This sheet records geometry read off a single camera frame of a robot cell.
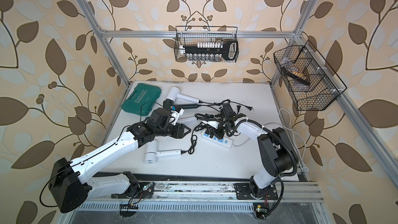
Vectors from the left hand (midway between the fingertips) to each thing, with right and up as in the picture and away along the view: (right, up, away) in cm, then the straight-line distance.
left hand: (186, 127), depth 76 cm
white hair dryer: (-13, +18, +32) cm, 39 cm away
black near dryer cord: (+3, -10, +15) cm, 18 cm away
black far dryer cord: (+25, +12, +32) cm, 42 cm away
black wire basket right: (+61, +22, -2) cm, 65 cm away
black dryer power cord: (+7, -3, +18) cm, 19 cm away
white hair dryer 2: (-19, -15, +6) cm, 25 cm away
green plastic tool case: (-33, +14, +29) cm, 46 cm away
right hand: (+14, -5, +15) cm, 21 cm away
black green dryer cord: (+16, +4, +7) cm, 18 cm away
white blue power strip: (+21, -11, +12) cm, 26 cm away
